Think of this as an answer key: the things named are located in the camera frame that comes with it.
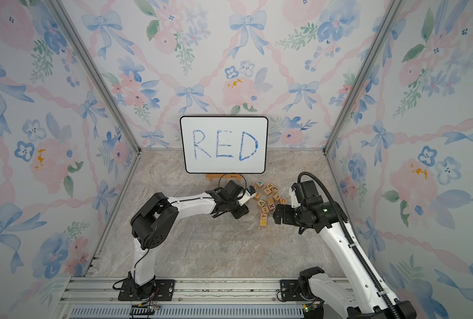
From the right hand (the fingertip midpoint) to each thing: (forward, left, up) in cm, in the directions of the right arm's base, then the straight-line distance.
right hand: (286, 215), depth 75 cm
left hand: (+12, +15, -14) cm, 24 cm away
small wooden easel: (+28, +33, -12) cm, 45 cm away
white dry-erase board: (+36, +25, +2) cm, 44 cm away
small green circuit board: (-27, -8, -20) cm, 35 cm away
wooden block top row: (+23, +3, -14) cm, 27 cm away
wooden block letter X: (+12, +3, -15) cm, 20 cm away
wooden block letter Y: (+5, +8, -15) cm, 17 cm away
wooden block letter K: (+25, +8, -15) cm, 30 cm away
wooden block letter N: (+10, +6, -14) cm, 19 cm away
